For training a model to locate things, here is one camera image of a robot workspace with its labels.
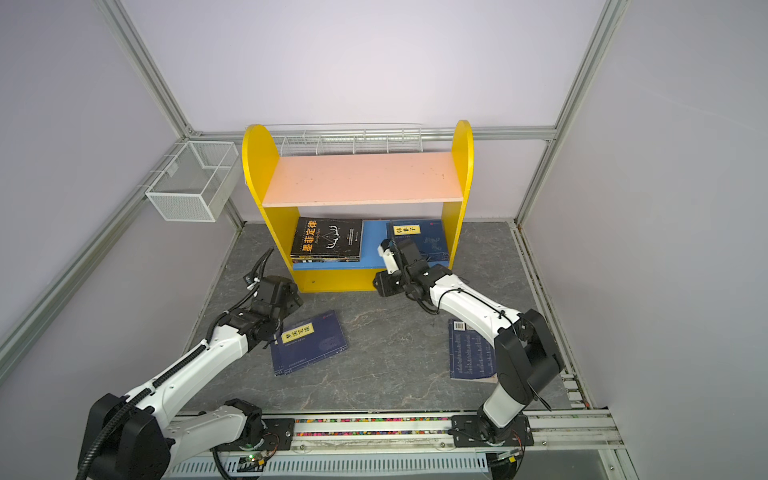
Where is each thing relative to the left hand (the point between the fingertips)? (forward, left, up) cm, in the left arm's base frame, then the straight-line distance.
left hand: (287, 301), depth 85 cm
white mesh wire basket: (+39, +32, +14) cm, 52 cm away
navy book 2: (-8, -4, -9) cm, 13 cm away
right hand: (+3, -27, +2) cm, 27 cm away
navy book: (+18, -43, +5) cm, 47 cm away
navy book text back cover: (-16, -52, -11) cm, 55 cm away
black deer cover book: (+17, -11, +6) cm, 21 cm away
